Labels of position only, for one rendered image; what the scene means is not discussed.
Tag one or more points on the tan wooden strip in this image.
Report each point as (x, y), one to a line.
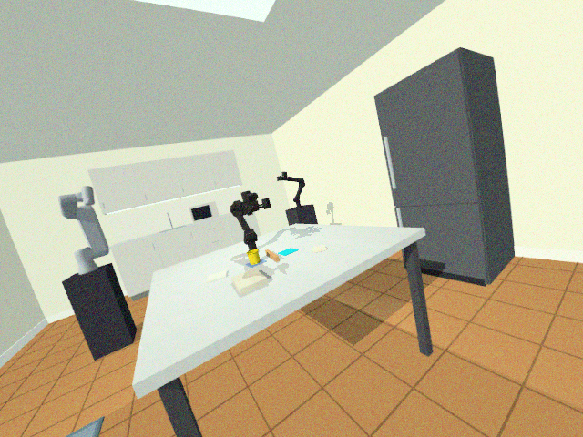
(272, 255)

